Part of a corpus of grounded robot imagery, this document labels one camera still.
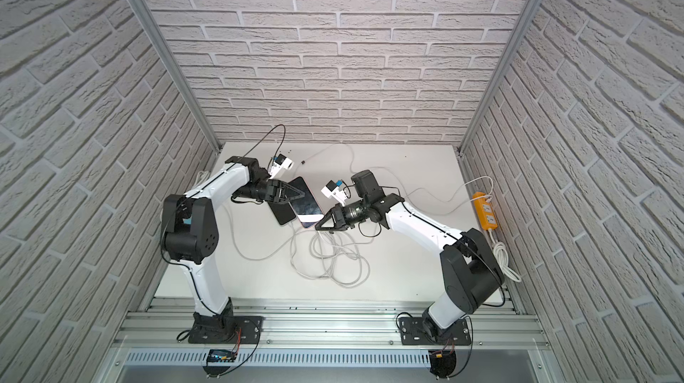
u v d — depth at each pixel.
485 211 1.00
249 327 0.74
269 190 0.71
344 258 0.87
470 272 0.44
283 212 1.00
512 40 0.84
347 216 0.69
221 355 0.72
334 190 0.74
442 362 0.70
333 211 0.71
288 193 0.74
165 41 0.86
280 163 0.76
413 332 0.73
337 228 0.70
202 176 1.10
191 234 0.52
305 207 0.74
